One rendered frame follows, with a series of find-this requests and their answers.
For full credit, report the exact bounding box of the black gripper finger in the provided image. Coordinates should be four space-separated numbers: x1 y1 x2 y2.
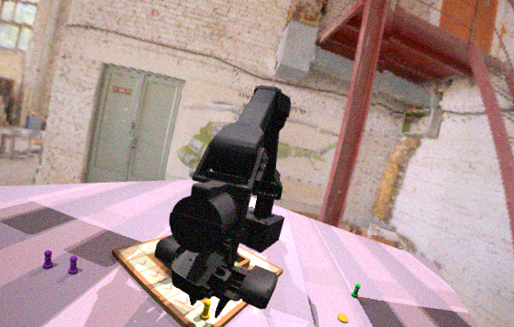
189 295 197 306
214 289 241 319

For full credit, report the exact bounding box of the yellow flat disc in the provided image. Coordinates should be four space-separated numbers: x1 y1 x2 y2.
337 313 348 323

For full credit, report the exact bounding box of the purple pawn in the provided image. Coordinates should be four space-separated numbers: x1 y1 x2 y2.
43 250 53 270
68 255 78 275

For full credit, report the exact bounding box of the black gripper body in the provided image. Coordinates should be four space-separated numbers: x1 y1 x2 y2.
154 228 278 309

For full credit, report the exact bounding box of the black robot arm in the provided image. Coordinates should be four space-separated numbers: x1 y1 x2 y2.
169 85 291 301

